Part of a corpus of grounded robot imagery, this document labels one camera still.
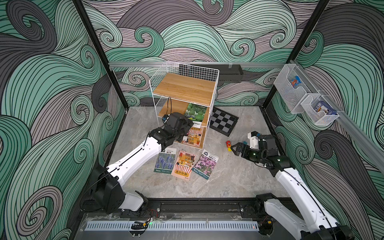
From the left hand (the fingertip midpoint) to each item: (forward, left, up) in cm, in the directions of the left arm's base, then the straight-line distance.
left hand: (190, 123), depth 78 cm
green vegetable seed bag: (+8, -3, -1) cm, 8 cm away
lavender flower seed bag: (-10, +15, -25) cm, 31 cm away
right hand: (-10, -26, -10) cm, 30 cm away
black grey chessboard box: (+19, -24, -22) cm, 38 cm away
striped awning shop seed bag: (+7, -2, -24) cm, 25 cm away
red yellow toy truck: (+1, -25, -23) cm, 34 cm away
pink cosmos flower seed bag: (-12, -9, -25) cm, 30 cm away
